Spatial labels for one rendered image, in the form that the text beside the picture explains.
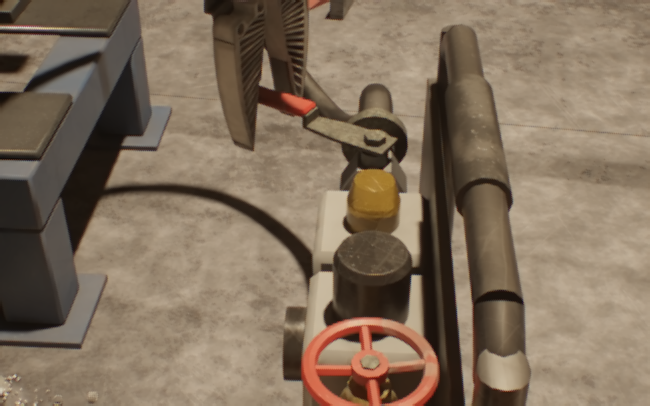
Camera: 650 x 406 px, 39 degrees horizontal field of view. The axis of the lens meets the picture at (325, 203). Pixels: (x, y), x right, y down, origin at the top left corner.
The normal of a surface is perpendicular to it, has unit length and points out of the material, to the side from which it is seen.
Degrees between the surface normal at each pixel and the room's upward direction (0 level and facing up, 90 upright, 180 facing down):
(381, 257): 0
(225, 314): 0
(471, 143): 26
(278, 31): 101
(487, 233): 15
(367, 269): 0
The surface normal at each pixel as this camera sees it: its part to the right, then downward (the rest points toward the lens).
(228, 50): -0.53, 0.47
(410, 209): 0.00, -0.81
